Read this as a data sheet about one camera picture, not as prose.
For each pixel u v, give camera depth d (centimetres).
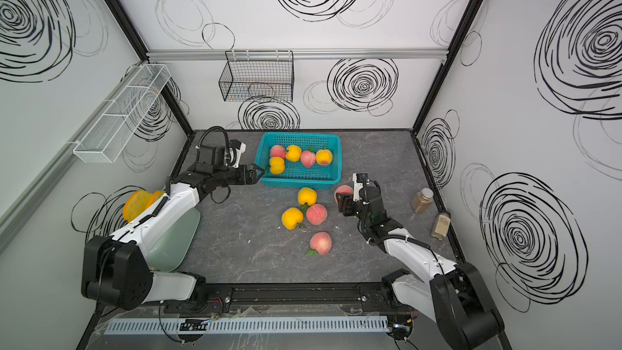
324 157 103
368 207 64
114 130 75
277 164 101
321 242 79
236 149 74
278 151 105
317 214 85
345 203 76
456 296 41
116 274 41
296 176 102
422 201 87
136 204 71
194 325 72
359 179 74
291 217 86
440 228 85
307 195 91
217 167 66
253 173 75
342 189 86
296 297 75
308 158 102
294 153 105
